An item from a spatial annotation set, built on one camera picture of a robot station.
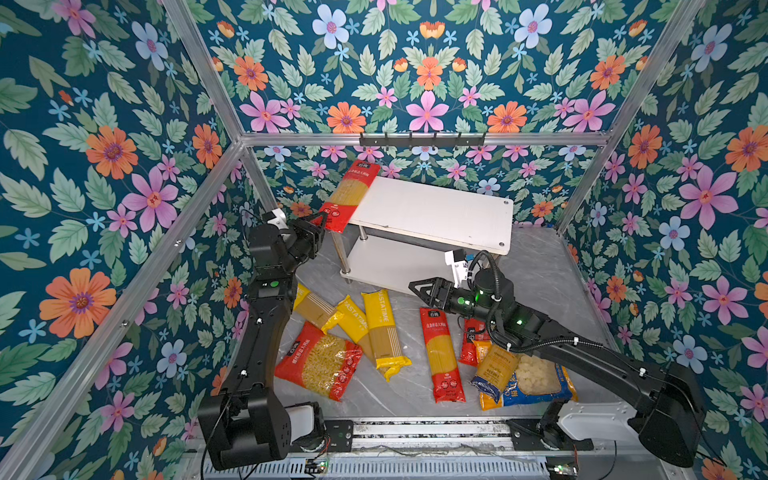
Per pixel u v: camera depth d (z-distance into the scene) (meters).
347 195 0.78
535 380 0.78
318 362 0.82
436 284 0.62
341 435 0.73
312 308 0.94
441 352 0.86
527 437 0.72
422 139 0.93
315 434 0.64
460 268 0.65
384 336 0.87
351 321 0.93
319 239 0.68
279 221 0.68
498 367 0.75
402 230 0.74
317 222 0.69
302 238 0.65
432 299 0.61
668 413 0.38
